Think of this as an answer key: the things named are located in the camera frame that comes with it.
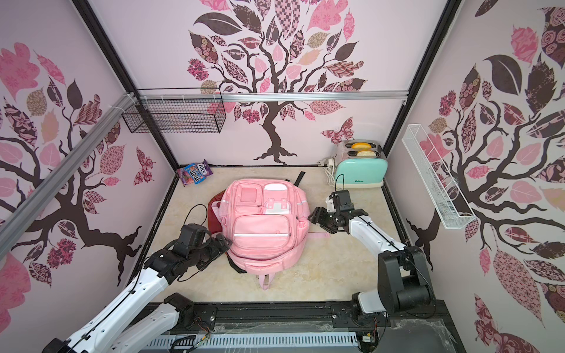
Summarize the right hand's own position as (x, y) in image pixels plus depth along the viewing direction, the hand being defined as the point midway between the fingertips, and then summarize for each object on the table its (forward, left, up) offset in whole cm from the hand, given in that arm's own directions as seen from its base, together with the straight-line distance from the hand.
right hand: (313, 223), depth 88 cm
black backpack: (-16, +31, -3) cm, 35 cm away
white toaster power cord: (+38, -12, -5) cm, 41 cm away
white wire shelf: (+2, -40, +23) cm, 46 cm away
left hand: (-13, +35, +1) cm, 37 cm away
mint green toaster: (+28, -25, +5) cm, 38 cm away
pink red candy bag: (+34, +66, -6) cm, 74 cm away
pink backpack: (+1, +19, +1) cm, 19 cm away
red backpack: (+2, +42, -1) cm, 42 cm away
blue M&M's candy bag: (+35, +61, -4) cm, 70 cm away
